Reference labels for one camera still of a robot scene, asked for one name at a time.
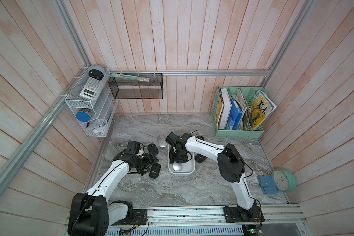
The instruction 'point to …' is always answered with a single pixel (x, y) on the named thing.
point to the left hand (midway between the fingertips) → (155, 165)
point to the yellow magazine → (261, 107)
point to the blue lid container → (83, 116)
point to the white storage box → (188, 168)
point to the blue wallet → (267, 184)
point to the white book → (226, 109)
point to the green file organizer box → (247, 133)
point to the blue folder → (235, 115)
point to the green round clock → (285, 180)
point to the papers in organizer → (246, 123)
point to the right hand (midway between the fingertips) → (174, 162)
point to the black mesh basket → (126, 88)
